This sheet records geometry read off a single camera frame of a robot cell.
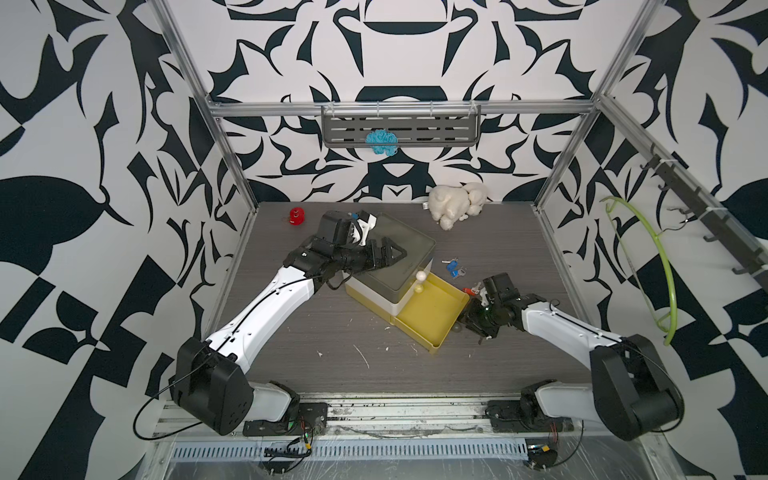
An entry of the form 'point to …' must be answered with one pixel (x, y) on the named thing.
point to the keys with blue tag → (452, 267)
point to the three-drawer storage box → (382, 287)
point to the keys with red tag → (474, 291)
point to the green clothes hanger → (659, 324)
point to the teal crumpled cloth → (383, 141)
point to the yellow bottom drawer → (429, 313)
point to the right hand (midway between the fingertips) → (459, 315)
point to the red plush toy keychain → (296, 216)
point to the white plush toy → (447, 203)
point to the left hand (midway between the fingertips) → (394, 252)
